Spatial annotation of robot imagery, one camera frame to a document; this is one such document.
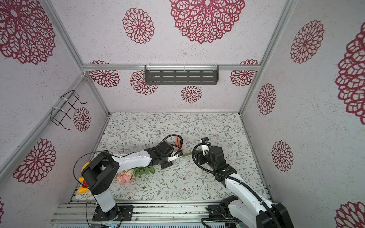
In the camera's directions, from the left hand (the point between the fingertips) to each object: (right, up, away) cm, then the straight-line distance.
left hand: (168, 158), depth 92 cm
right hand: (+18, +8, -10) cm, 22 cm away
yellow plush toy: (-45, -13, -14) cm, 49 cm away
